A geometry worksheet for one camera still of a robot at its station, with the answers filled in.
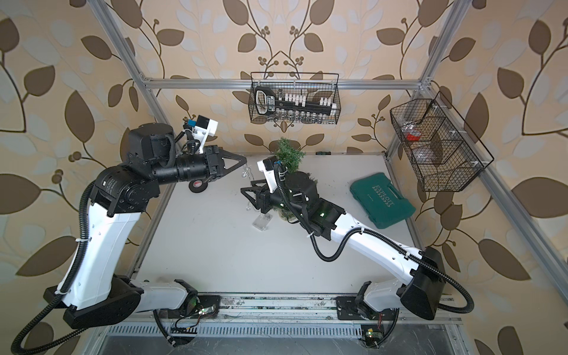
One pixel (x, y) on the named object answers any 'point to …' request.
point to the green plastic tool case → (381, 200)
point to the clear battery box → (262, 221)
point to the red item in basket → (410, 137)
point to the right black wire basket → (444, 153)
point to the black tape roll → (197, 189)
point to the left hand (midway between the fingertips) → (241, 157)
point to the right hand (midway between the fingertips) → (246, 187)
